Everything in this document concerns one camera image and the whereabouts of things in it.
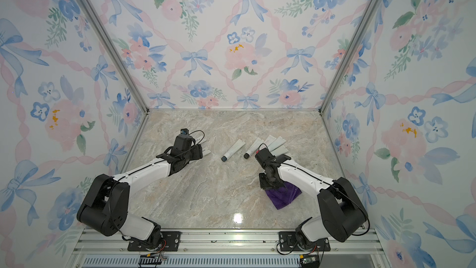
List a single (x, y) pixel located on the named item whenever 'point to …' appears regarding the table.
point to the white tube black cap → (246, 155)
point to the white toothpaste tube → (276, 143)
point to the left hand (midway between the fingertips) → (197, 147)
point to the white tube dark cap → (206, 151)
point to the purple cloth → (282, 196)
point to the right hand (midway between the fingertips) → (268, 184)
